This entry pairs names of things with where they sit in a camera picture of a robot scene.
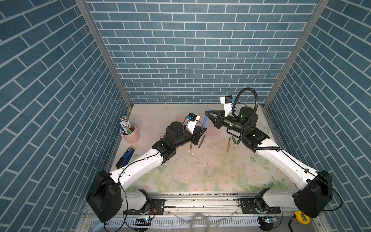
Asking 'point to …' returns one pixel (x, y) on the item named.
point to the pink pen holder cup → (132, 137)
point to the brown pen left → (191, 146)
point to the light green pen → (201, 141)
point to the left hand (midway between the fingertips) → (208, 130)
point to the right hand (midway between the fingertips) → (207, 115)
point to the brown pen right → (229, 144)
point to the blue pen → (206, 118)
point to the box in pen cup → (126, 126)
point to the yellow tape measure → (302, 218)
